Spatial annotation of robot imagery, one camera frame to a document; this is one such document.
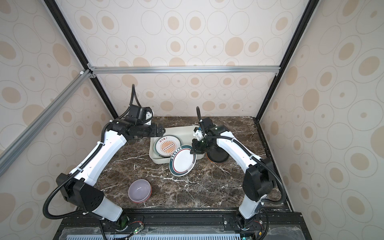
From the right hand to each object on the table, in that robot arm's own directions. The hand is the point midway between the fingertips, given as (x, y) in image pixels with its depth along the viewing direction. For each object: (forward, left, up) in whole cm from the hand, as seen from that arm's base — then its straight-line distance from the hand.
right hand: (191, 151), depth 81 cm
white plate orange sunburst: (+15, +20, -15) cm, 29 cm away
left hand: (+7, +16, +11) cm, 21 cm away
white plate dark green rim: (-3, +6, -5) cm, 8 cm away
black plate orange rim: (+6, -16, -15) cm, 23 cm away
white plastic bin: (+3, +24, -12) cm, 27 cm away
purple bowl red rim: (-16, +29, -13) cm, 36 cm away
